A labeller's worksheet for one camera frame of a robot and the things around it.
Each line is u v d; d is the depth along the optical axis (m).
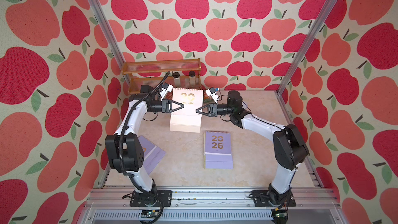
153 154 0.88
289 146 0.51
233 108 0.69
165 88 0.72
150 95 0.59
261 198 0.73
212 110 0.71
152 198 0.67
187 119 0.74
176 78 0.97
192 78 0.98
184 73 1.10
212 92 0.75
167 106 0.70
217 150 0.86
